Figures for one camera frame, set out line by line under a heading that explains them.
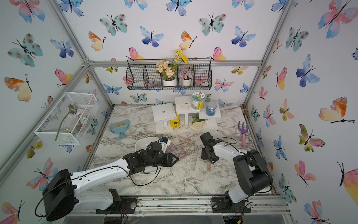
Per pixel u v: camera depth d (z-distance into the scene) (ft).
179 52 2.67
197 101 2.70
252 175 1.46
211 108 2.90
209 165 2.86
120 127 3.46
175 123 3.26
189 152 3.06
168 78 2.99
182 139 3.31
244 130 3.46
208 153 2.23
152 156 2.01
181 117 3.36
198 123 3.23
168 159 2.20
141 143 3.09
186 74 2.92
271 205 2.48
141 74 3.22
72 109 2.44
